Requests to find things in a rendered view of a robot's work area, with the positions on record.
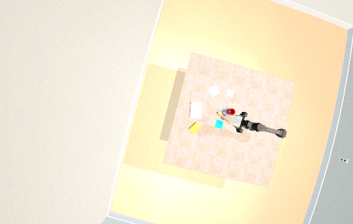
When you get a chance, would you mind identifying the red plastic cup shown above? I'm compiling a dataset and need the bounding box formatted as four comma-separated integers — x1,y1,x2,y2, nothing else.
227,108,235,115

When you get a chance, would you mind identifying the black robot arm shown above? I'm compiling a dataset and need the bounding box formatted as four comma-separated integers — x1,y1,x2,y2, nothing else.
244,120,287,138

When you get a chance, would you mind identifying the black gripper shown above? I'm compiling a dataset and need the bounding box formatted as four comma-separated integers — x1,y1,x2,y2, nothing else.
232,112,248,133

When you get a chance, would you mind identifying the yellow flat bar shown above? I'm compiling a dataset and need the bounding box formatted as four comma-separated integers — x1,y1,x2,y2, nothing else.
189,122,200,133

